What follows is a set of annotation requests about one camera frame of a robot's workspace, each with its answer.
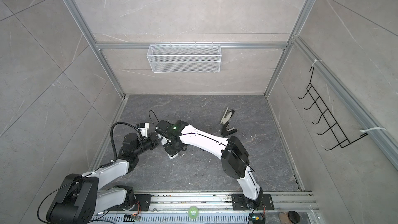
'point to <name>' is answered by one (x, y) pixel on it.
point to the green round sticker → (193, 212)
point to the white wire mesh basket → (184, 58)
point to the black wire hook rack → (342, 139)
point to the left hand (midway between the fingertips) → (166, 131)
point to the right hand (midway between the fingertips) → (174, 149)
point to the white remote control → (164, 141)
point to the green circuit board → (254, 218)
